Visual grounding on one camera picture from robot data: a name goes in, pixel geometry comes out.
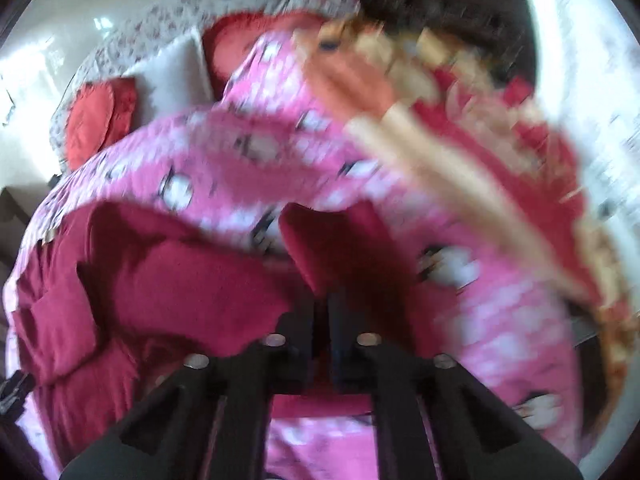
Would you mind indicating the right red heart cushion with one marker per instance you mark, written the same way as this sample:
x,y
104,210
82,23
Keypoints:
x,y
228,41

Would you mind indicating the dark carved wooden headboard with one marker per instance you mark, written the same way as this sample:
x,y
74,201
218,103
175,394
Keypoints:
x,y
503,29

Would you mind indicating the dark red fleece garment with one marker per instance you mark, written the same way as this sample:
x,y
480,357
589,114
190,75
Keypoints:
x,y
123,291

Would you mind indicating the red beige floral blanket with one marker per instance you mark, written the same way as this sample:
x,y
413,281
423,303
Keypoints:
x,y
488,154

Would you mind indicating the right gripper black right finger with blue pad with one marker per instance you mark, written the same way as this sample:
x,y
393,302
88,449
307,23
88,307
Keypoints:
x,y
433,419

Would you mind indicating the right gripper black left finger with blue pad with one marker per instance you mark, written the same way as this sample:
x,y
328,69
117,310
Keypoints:
x,y
210,419

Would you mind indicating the red heart cushion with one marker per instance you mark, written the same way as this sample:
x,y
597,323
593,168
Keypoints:
x,y
101,115
228,41

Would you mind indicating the pink penguin print blanket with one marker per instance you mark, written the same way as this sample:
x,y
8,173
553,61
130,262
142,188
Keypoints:
x,y
229,169

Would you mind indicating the floral print long pillow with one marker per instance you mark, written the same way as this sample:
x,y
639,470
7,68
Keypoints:
x,y
156,25

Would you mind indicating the white pillow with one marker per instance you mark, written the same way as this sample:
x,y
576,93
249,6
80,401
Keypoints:
x,y
174,79

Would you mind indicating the left red heart cushion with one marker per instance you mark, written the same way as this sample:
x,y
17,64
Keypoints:
x,y
101,115

